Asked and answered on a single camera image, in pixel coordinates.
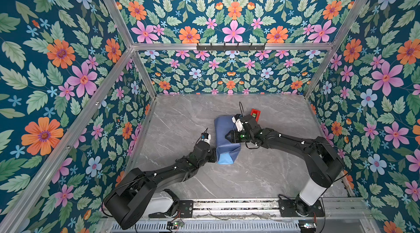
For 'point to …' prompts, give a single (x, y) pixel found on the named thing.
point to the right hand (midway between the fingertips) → (228, 135)
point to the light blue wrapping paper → (226, 151)
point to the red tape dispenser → (256, 114)
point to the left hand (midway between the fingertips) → (219, 147)
